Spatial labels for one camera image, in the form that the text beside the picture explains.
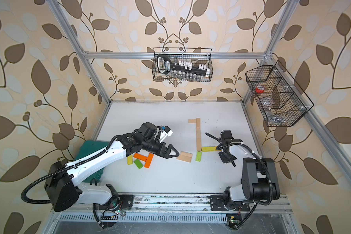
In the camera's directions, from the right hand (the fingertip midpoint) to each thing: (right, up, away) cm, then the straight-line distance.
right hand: (231, 158), depth 89 cm
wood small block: (-23, +22, +19) cm, 37 cm away
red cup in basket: (+13, +41, -8) cm, 44 cm away
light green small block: (-20, +1, +2) cm, 20 cm away
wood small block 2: (-27, +2, +2) cm, 28 cm away
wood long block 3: (-29, 0, -1) cm, 29 cm away
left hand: (-35, +8, -17) cm, 40 cm away
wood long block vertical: (-19, +8, +8) cm, 22 cm away
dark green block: (-57, -3, -2) cm, 57 cm away
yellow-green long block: (-12, +5, +5) cm, 14 cm away
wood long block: (-19, +19, +17) cm, 31 cm away
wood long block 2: (-19, +13, +13) cm, 26 cm away
